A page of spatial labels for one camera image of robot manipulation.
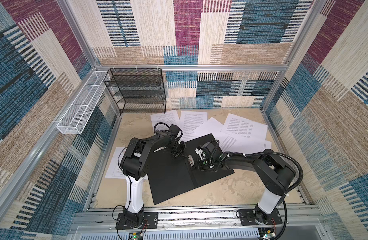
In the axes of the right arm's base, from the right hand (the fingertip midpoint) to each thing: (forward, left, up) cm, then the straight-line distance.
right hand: (193, 170), depth 89 cm
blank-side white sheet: (+34, -15, -2) cm, 37 cm away
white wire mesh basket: (+12, +55, +33) cm, 65 cm away
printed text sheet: (+40, 0, -2) cm, 40 cm away
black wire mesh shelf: (+54, +37, +18) cm, 68 cm away
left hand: (+11, +2, +1) cm, 11 cm away
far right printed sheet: (+33, -35, -2) cm, 48 cm away
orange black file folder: (-3, +14, -1) cm, 14 cm away
